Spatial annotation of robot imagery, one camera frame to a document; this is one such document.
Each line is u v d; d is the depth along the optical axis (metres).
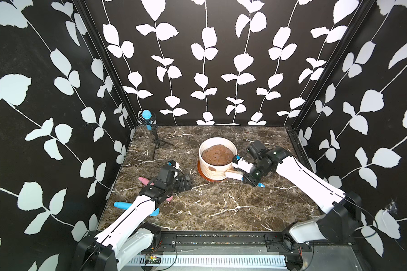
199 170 0.95
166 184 0.62
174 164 0.75
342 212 0.40
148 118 0.93
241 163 0.71
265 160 0.56
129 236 0.52
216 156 0.91
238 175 0.79
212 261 0.70
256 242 0.76
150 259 0.70
